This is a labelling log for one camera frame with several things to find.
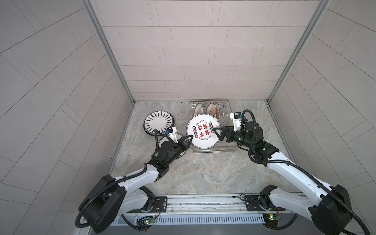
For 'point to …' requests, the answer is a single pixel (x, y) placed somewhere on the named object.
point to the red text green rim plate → (200, 126)
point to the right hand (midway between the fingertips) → (217, 130)
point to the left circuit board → (149, 221)
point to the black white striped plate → (160, 120)
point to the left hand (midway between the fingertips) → (197, 136)
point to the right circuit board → (271, 220)
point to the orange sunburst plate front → (198, 109)
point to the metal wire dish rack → (223, 109)
